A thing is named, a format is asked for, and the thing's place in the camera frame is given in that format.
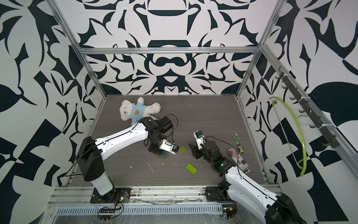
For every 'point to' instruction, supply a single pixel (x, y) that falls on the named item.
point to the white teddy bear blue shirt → (135, 112)
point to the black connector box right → (230, 209)
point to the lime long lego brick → (191, 168)
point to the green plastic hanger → (285, 136)
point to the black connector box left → (106, 210)
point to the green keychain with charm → (240, 148)
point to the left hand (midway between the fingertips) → (160, 146)
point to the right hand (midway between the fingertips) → (193, 140)
